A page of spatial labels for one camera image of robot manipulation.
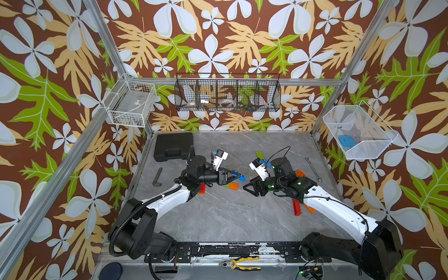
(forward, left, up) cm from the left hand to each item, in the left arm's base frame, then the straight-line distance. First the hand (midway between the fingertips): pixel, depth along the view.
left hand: (238, 174), depth 75 cm
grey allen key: (+10, +45, -22) cm, 51 cm away
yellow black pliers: (-31, +3, -20) cm, 37 cm away
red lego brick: (+2, +18, -19) cm, 26 cm away
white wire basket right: (+20, -59, +5) cm, 63 cm away
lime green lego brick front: (+5, +4, -20) cm, 21 cm away
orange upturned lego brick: (+4, +1, -20) cm, 21 cm away
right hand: (-3, -4, -5) cm, 6 cm away
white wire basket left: (+33, +53, +13) cm, 64 cm away
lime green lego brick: (+26, -16, -21) cm, 37 cm away
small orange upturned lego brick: (+13, -37, -20) cm, 44 cm away
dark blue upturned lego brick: (-2, -1, -1) cm, 2 cm away
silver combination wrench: (+10, -48, -22) cm, 54 cm away
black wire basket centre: (+47, +5, +10) cm, 49 cm away
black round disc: (-34, +51, -19) cm, 64 cm away
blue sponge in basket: (+15, -51, +5) cm, 54 cm away
